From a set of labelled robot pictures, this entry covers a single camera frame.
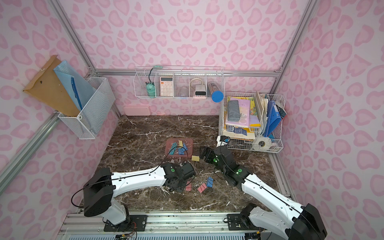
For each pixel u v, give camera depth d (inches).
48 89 26.6
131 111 46.4
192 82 37.6
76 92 26.3
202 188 32.7
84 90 32.5
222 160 21.8
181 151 38.8
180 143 39.5
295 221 15.5
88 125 30.1
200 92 35.0
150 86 35.5
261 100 34.4
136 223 28.3
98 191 16.7
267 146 37.7
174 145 39.6
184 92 37.8
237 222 28.3
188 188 32.2
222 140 26.9
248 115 35.5
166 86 37.4
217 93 33.1
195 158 37.6
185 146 39.5
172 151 38.5
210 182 33.5
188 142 39.6
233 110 35.0
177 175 23.0
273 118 35.3
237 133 34.6
